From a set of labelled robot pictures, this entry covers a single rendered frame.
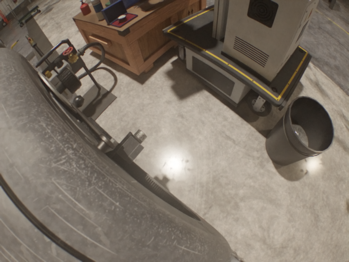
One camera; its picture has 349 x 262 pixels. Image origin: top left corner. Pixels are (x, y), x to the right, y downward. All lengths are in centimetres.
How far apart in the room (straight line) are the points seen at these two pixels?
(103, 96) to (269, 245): 156
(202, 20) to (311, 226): 165
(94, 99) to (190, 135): 82
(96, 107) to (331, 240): 205
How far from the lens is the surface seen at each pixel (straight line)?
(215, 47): 110
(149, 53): 137
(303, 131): 120
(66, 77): 32
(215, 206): 101
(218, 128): 111
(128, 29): 113
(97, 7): 134
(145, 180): 70
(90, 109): 140
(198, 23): 134
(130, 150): 58
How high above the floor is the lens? 100
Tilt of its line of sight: 66 degrees down
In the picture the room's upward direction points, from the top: 12 degrees counter-clockwise
